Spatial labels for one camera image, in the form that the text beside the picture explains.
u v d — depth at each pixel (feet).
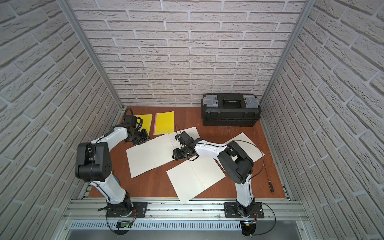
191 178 2.88
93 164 1.61
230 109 3.13
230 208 2.38
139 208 2.45
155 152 3.12
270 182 2.72
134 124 2.60
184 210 2.48
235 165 1.65
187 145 2.31
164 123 3.57
